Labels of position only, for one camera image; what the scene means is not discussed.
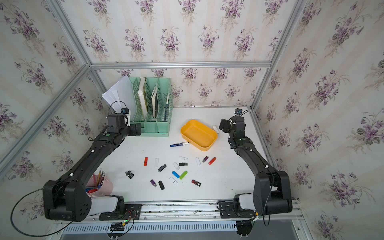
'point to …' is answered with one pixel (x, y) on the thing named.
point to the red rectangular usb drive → (145, 161)
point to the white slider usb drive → (173, 181)
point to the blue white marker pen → (179, 144)
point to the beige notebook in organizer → (154, 99)
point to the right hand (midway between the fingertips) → (231, 120)
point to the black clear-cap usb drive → (183, 164)
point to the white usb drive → (176, 166)
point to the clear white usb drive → (156, 162)
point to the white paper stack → (122, 96)
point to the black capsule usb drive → (161, 185)
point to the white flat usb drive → (198, 161)
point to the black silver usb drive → (163, 167)
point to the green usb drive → (181, 176)
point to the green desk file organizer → (157, 127)
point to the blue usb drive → (176, 175)
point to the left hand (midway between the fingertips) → (133, 125)
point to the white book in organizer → (142, 93)
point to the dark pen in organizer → (166, 107)
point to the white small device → (214, 128)
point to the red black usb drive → (196, 183)
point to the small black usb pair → (130, 175)
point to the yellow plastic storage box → (198, 134)
